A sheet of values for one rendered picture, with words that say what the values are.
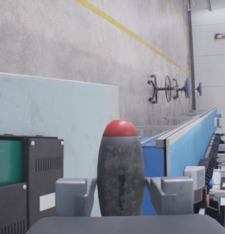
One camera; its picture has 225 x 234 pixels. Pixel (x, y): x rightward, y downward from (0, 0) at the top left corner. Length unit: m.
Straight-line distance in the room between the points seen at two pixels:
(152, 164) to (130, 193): 1.56
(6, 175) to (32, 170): 0.03
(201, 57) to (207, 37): 0.79
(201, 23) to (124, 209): 11.55
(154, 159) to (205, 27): 10.13
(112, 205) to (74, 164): 0.34
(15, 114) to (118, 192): 0.24
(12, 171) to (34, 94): 0.11
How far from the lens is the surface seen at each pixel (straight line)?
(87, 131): 0.54
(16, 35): 2.01
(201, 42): 11.51
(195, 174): 2.22
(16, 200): 0.34
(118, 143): 0.16
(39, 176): 0.37
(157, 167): 1.71
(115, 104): 0.68
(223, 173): 3.86
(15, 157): 0.35
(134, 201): 0.16
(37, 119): 0.41
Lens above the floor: 1.24
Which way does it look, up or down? 22 degrees down
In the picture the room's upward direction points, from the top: 89 degrees clockwise
